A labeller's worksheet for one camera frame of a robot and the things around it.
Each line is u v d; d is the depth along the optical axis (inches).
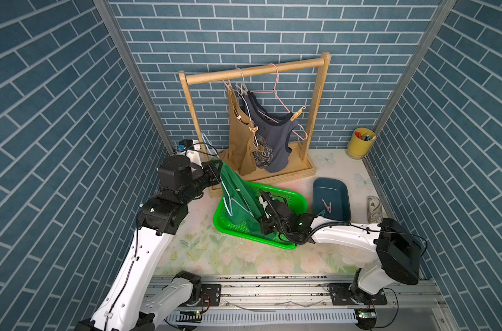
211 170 21.3
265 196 29.0
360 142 43.1
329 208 37.8
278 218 24.1
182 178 17.8
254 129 29.8
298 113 29.8
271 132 35.4
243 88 34.1
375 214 36.0
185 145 21.1
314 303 29.0
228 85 33.3
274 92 38.7
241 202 28.3
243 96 33.9
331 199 39.1
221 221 33.9
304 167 44.8
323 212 37.5
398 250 17.2
